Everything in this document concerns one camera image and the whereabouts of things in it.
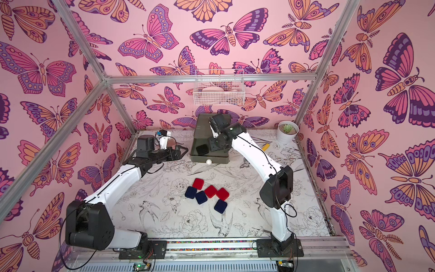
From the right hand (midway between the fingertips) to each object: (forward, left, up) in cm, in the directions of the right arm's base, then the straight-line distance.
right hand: (210, 146), depth 83 cm
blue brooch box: (-14, +11, -22) cm, 28 cm away
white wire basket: (+33, -5, +12) cm, 35 cm away
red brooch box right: (-15, -6, -22) cm, 27 cm away
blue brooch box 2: (-18, +5, -20) cm, 27 cm away
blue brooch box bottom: (-22, -5, -21) cm, 31 cm away
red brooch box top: (-9, +7, -21) cm, 24 cm away
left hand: (-1, +13, -1) cm, 13 cm away
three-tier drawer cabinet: (+8, +5, 0) cm, 10 cm away
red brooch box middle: (-14, 0, -20) cm, 25 cm away
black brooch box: (+3, +5, -6) cm, 8 cm away
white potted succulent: (+23, -46, -12) cm, 53 cm away
